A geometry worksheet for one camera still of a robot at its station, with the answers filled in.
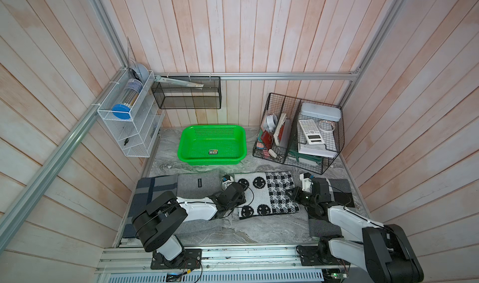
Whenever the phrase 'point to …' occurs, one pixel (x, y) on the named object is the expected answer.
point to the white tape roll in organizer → (272, 121)
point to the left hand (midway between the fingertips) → (244, 197)
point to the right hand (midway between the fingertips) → (286, 189)
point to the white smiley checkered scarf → (266, 194)
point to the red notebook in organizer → (267, 139)
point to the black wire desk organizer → (300, 134)
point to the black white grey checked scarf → (342, 192)
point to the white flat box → (317, 149)
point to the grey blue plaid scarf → (146, 189)
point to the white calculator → (311, 131)
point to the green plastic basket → (212, 144)
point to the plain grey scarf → (199, 185)
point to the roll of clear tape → (327, 131)
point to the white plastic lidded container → (324, 111)
